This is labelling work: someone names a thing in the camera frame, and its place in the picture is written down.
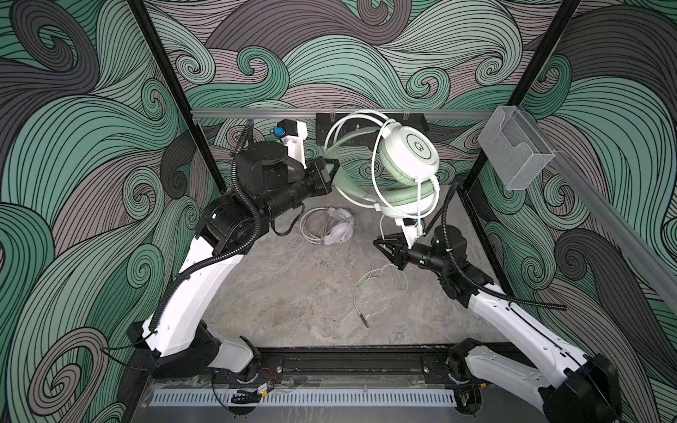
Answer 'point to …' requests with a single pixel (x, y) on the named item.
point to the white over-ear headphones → (341, 232)
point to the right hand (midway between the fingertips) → (377, 241)
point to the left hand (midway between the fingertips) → (342, 160)
